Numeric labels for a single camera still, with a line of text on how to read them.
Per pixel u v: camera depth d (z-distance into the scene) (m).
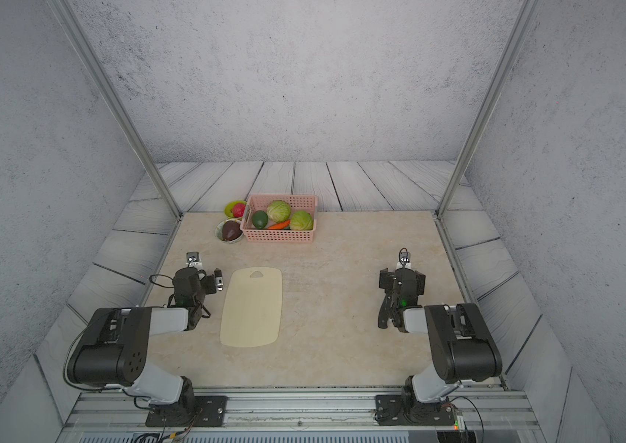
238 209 1.15
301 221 1.08
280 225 1.14
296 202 1.20
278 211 1.14
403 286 0.71
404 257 0.81
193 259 0.82
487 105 0.87
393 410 0.72
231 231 1.07
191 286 0.74
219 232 1.10
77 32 0.73
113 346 0.46
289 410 0.74
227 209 1.18
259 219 1.15
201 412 0.72
